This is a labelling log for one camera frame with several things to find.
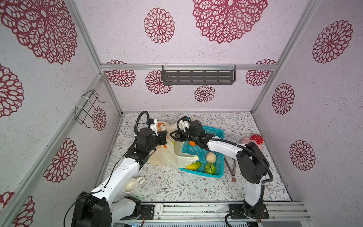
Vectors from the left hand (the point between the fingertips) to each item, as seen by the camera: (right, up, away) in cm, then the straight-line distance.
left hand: (167, 134), depth 81 cm
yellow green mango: (+16, -20, +5) cm, 26 cm away
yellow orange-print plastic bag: (+2, -11, -6) cm, 13 cm away
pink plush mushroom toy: (+60, -4, +16) cm, 62 cm away
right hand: (+3, +1, +6) cm, 7 cm away
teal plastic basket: (+22, -15, +16) cm, 31 cm away
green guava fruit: (+25, -21, +3) cm, 33 cm away
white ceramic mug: (-20, -30, +1) cm, 36 cm away
